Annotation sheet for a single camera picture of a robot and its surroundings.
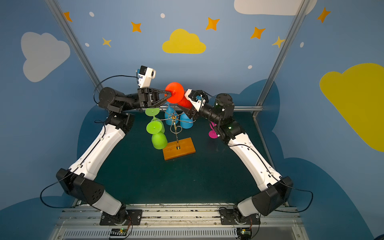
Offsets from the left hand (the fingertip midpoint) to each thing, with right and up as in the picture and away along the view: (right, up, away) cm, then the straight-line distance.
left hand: (169, 94), depth 50 cm
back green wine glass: (-12, -3, +25) cm, 28 cm away
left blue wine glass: (-3, -6, +26) cm, 27 cm away
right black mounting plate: (+26, -57, +24) cm, 67 cm away
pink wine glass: (+22, -16, +58) cm, 64 cm away
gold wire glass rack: (-1, -13, +31) cm, 34 cm away
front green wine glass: (-10, -18, +26) cm, 33 cm away
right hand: (+5, +3, +12) cm, 14 cm away
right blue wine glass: (+4, -8, +32) cm, 33 cm away
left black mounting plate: (-21, -57, +24) cm, 65 cm away
